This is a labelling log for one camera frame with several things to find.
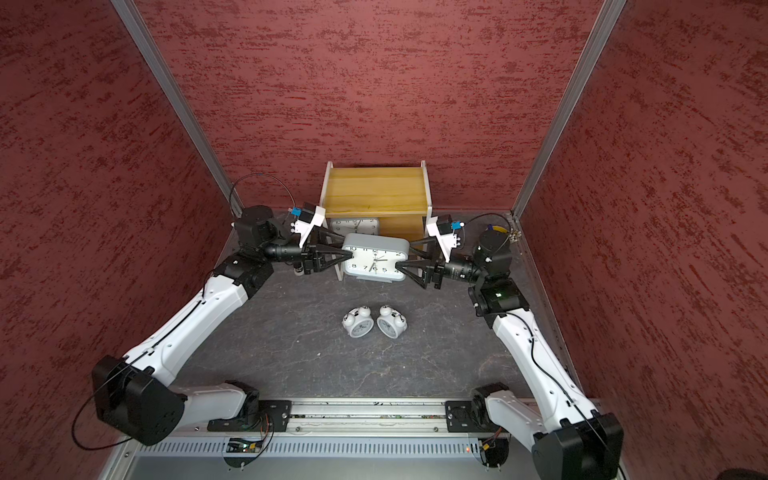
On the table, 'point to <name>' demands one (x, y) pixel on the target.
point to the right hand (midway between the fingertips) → (400, 262)
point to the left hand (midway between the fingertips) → (348, 253)
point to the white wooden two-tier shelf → (398, 196)
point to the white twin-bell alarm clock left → (358, 322)
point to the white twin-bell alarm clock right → (391, 322)
